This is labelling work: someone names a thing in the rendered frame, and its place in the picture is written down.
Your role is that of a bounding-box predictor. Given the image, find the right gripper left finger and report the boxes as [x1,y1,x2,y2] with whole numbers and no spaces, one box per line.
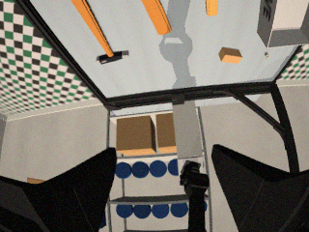
[0,147,117,232]

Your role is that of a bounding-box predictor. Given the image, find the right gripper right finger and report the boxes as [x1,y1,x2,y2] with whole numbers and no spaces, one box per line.
[211,144,309,232]

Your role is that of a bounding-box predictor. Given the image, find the orange rectangular block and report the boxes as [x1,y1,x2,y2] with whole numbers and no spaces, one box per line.
[218,47,242,64]

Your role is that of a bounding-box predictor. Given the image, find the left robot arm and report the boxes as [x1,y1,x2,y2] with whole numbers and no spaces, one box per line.
[180,160,210,232]

